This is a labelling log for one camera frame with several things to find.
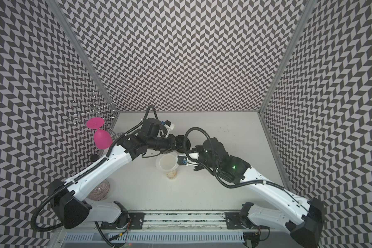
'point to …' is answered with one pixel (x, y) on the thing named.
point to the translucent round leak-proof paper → (167, 162)
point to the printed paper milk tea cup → (171, 175)
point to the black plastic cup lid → (183, 143)
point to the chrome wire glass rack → (82, 111)
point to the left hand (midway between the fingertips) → (184, 147)
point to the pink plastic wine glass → (102, 139)
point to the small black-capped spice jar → (94, 157)
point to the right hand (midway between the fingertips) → (188, 152)
